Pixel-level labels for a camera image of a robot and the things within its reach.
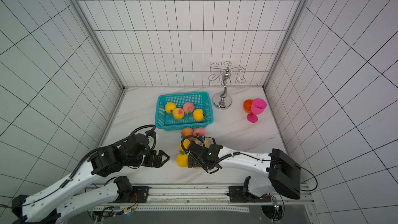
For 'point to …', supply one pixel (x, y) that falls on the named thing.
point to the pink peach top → (200, 130)
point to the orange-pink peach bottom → (178, 113)
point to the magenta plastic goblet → (258, 107)
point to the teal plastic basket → (189, 101)
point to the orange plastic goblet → (247, 105)
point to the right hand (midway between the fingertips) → (194, 158)
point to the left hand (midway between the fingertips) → (158, 161)
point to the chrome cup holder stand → (223, 100)
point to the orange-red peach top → (187, 131)
